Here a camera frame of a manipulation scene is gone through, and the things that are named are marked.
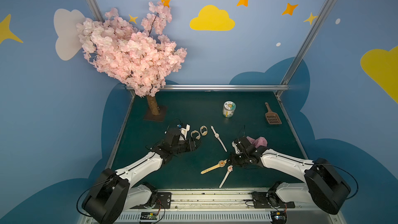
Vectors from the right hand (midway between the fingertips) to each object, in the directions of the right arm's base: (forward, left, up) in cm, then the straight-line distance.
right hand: (229, 159), depth 87 cm
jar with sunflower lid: (+32, 0, +7) cm, 32 cm away
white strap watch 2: (-5, 0, 0) cm, 5 cm away
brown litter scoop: (+33, -32, -2) cm, 46 cm away
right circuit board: (-25, -23, -4) cm, 34 cm away
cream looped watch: (+17, +15, 0) cm, 23 cm away
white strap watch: (+16, +7, -1) cm, 17 cm away
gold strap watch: (-3, +5, -1) cm, 5 cm away
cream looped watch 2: (+12, +19, +1) cm, 23 cm away
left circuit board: (-29, +39, -2) cm, 49 cm away
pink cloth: (+10, -17, +6) cm, 20 cm away
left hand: (+5, +17, +11) cm, 21 cm away
